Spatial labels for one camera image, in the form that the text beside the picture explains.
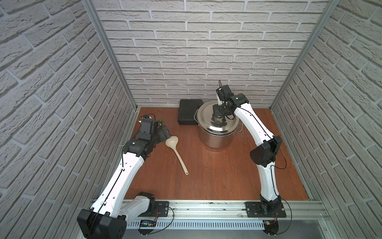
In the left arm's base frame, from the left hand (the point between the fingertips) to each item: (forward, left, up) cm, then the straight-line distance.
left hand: (157, 129), depth 77 cm
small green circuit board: (-39, +4, -27) cm, 47 cm away
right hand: (+15, -36, -1) cm, 39 cm away
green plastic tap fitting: (+25, +5, -22) cm, 34 cm away
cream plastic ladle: (+5, -5, -21) cm, 22 cm away
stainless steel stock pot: (+6, -35, -21) cm, 41 cm away
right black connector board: (-41, -57, -23) cm, 74 cm away
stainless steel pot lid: (+8, -31, -5) cm, 33 cm away
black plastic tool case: (+31, -15, -15) cm, 38 cm away
